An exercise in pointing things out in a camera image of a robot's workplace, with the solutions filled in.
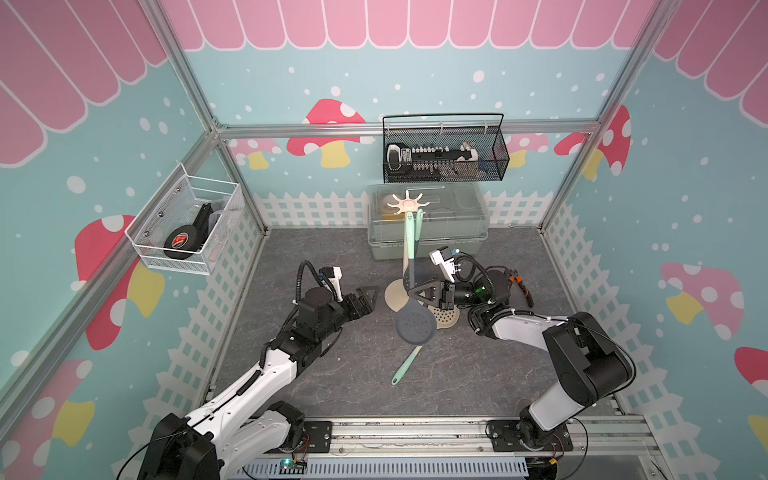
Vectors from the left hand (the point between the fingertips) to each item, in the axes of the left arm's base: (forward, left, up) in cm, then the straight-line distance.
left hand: (370, 297), depth 79 cm
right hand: (-4, -11, +7) cm, 13 cm away
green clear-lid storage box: (+33, -28, -2) cm, 44 cm away
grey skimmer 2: (+10, -12, +15) cm, 22 cm away
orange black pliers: (+21, -49, -17) cm, 56 cm away
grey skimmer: (-9, -12, +4) cm, 15 cm away
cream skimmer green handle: (+3, -23, -17) cm, 29 cm away
